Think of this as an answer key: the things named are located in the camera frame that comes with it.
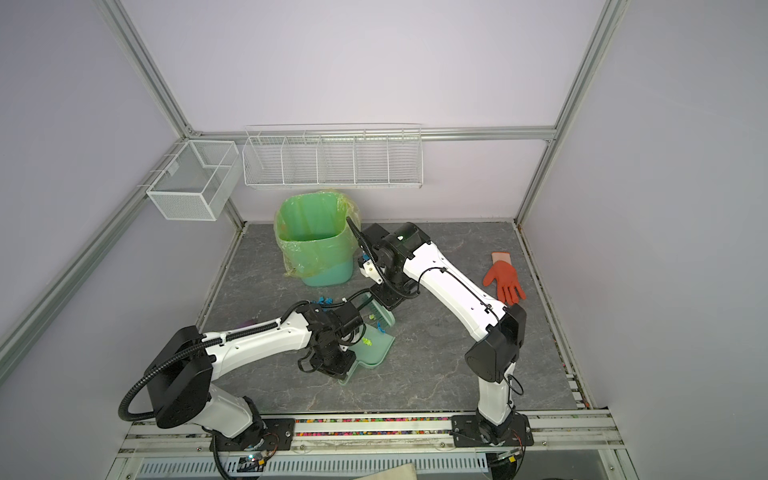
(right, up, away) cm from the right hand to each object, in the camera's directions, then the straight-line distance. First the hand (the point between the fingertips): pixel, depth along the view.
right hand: (392, 303), depth 75 cm
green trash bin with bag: (-21, +17, +7) cm, 28 cm away
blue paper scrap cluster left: (-24, -3, +24) cm, 34 cm away
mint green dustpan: (-6, -16, +12) cm, 21 cm away
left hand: (-13, -21, +3) cm, 25 cm away
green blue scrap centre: (-6, -8, -4) cm, 11 cm away
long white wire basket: (-20, +45, +24) cm, 55 cm away
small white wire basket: (-66, +37, +25) cm, 80 cm away
